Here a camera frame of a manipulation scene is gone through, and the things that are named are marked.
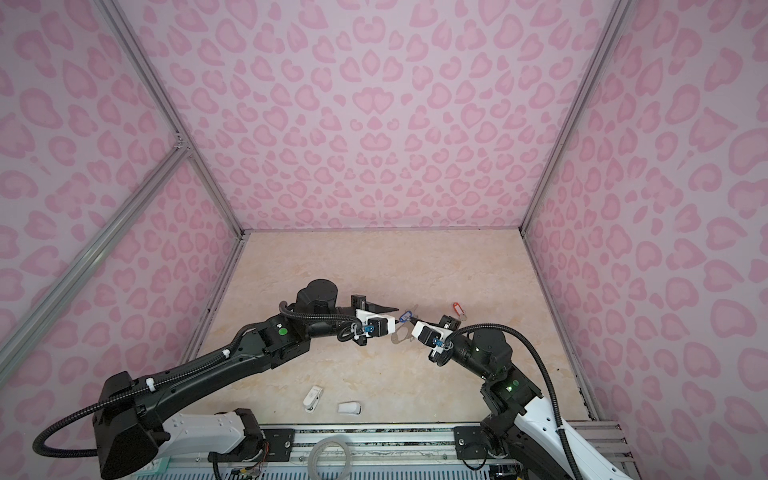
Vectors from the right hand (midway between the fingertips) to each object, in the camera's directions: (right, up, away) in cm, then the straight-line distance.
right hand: (416, 316), depth 68 cm
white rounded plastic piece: (-16, -25, +9) cm, 31 cm away
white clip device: (-26, -23, +9) cm, 36 cm away
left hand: (-4, +3, -1) cm, 5 cm away
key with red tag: (+16, -4, +29) cm, 34 cm away
